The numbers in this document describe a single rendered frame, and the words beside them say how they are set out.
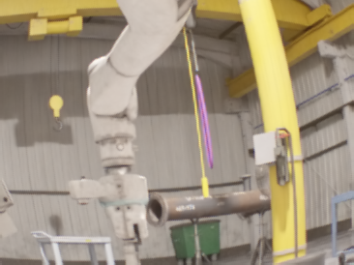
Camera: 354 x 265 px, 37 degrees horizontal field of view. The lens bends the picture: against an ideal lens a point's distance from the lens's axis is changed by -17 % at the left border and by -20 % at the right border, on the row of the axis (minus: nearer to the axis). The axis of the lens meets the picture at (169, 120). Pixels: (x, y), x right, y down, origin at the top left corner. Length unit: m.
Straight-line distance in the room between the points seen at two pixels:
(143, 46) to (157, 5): 0.11
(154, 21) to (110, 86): 0.20
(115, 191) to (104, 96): 0.16
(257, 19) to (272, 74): 0.44
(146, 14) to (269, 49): 3.50
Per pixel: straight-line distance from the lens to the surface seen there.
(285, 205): 4.08
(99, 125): 1.05
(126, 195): 1.03
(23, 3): 12.71
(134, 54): 0.89
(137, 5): 0.79
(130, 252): 1.01
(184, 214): 7.82
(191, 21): 7.02
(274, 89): 4.19
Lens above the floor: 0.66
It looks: 12 degrees up
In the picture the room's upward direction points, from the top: 7 degrees counter-clockwise
